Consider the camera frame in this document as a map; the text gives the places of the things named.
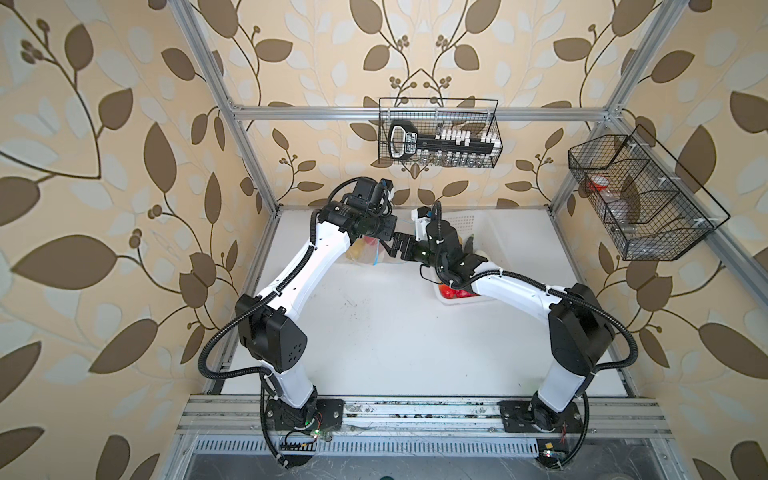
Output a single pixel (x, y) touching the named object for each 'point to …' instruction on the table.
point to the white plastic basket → (514, 241)
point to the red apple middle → (448, 292)
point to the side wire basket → (650, 209)
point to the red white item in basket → (598, 182)
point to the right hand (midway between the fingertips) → (391, 242)
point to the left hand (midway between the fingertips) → (391, 221)
